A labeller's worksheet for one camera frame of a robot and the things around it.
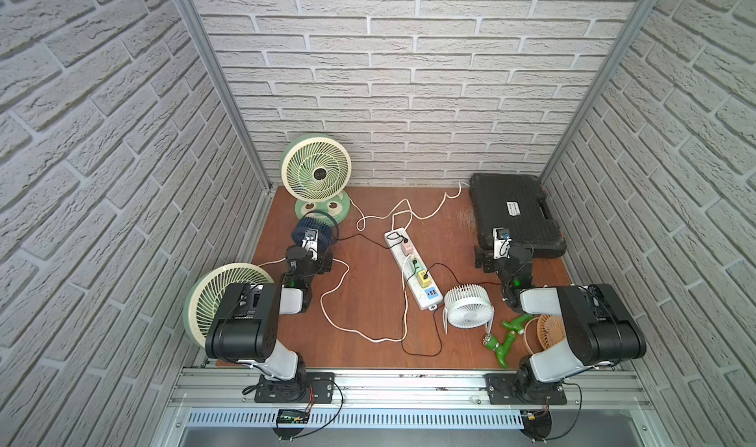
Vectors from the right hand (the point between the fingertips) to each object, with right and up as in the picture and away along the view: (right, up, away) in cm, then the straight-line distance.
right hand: (493, 245), depth 95 cm
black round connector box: (+2, -42, -24) cm, 48 cm away
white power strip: (-24, -12, -6) cm, 28 cm away
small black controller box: (-59, -41, -23) cm, 75 cm away
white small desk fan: (-14, -14, -19) cm, 28 cm away
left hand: (-63, +1, -1) cm, 63 cm away
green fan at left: (-80, -9, -25) cm, 84 cm away
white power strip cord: (-31, +13, +8) cm, 34 cm away
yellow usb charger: (-24, -10, -8) cm, 28 cm away
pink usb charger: (-29, -1, -2) cm, 29 cm away
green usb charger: (-25, -6, -6) cm, 27 cm away
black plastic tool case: (+12, +14, +11) cm, 22 cm away
